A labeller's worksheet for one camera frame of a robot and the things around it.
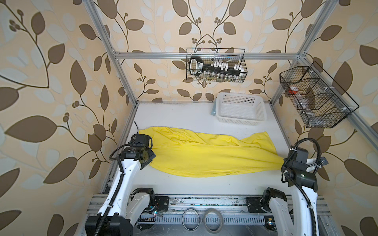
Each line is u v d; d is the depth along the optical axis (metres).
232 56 0.91
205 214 0.70
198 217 0.68
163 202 0.75
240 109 1.16
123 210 0.40
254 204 0.74
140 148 0.55
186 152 0.96
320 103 0.73
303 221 0.42
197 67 0.86
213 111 1.08
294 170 0.51
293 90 0.81
